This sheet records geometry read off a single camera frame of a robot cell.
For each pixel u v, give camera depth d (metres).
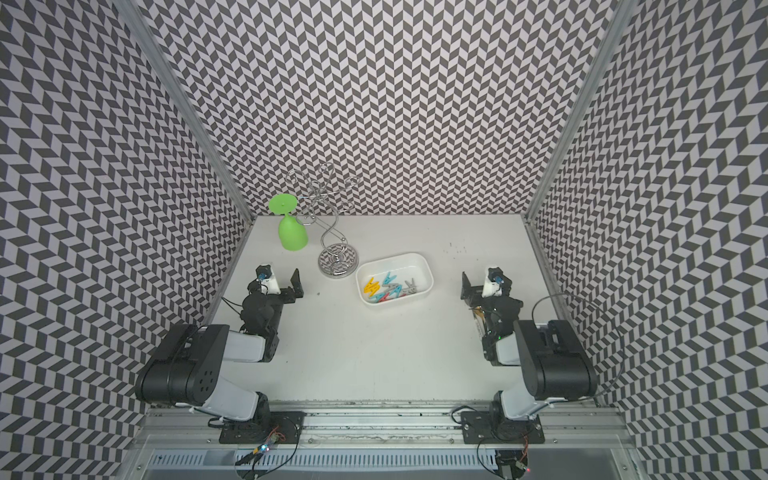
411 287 0.98
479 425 0.74
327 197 0.82
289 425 0.74
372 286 0.98
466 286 0.81
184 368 0.44
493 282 0.75
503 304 0.69
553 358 0.46
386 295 0.96
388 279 1.00
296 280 0.86
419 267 1.02
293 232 0.86
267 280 0.75
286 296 0.81
